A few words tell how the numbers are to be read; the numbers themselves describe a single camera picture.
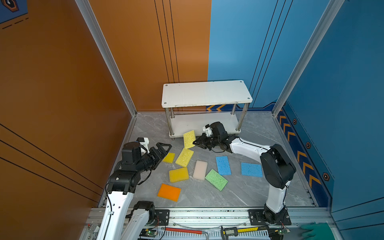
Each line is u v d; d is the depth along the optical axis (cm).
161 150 61
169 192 81
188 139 91
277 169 50
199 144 80
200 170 89
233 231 69
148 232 71
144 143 64
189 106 78
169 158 92
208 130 83
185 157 94
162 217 74
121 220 41
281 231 70
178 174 87
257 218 72
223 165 90
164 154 60
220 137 72
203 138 80
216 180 84
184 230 70
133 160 50
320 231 68
